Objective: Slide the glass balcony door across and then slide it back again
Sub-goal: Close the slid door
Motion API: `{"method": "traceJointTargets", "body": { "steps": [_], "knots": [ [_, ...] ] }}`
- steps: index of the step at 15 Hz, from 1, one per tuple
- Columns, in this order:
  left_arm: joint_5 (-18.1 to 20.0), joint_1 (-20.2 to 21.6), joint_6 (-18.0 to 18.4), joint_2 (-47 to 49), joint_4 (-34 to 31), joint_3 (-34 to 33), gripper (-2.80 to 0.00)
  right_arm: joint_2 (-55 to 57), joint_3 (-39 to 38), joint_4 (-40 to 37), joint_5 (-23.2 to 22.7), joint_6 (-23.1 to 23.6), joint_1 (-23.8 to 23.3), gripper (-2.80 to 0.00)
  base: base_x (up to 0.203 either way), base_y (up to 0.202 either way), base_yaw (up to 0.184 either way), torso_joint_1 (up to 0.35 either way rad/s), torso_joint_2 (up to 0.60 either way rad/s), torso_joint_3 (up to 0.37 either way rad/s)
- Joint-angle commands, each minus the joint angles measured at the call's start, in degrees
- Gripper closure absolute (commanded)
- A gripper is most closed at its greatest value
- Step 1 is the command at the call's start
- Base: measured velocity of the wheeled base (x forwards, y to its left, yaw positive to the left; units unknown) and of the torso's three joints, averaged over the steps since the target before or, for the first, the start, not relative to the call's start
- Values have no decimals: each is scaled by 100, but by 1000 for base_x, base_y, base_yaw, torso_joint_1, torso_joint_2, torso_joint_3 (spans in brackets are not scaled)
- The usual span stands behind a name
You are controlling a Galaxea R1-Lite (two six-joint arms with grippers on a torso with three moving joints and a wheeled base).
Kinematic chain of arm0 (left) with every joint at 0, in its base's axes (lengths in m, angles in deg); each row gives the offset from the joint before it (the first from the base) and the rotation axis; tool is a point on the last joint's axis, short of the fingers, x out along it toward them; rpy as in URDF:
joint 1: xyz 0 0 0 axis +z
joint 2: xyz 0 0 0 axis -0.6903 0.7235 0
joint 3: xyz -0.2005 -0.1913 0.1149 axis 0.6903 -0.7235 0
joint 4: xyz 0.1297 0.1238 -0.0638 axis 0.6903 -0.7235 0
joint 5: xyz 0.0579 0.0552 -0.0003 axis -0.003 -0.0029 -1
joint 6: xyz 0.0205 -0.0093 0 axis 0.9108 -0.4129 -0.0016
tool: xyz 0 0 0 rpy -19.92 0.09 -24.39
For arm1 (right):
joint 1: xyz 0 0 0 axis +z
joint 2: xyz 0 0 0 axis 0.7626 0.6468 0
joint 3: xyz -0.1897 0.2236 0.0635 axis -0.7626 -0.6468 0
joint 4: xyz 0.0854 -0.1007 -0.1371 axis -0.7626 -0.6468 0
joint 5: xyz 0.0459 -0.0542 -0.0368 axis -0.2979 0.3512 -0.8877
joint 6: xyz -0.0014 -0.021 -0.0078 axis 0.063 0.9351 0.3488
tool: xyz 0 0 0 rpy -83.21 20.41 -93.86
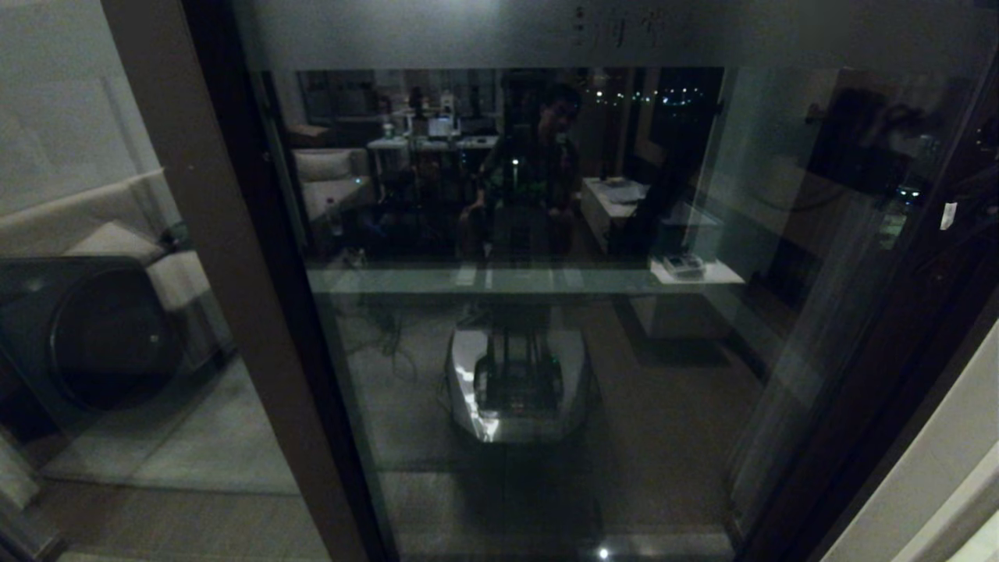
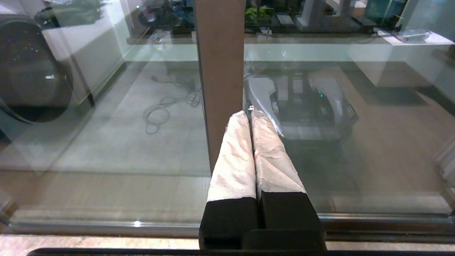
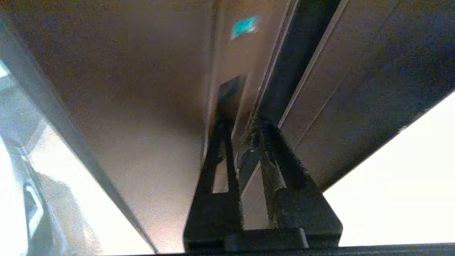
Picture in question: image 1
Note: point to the brown framed fixed glass panel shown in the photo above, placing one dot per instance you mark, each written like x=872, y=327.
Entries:
x=164, y=62

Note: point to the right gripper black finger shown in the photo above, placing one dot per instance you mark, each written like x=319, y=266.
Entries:
x=925, y=207
x=925, y=226

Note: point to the brown framed sliding glass door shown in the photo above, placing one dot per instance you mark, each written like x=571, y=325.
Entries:
x=468, y=35

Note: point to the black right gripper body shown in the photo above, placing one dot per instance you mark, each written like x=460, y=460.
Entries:
x=979, y=203

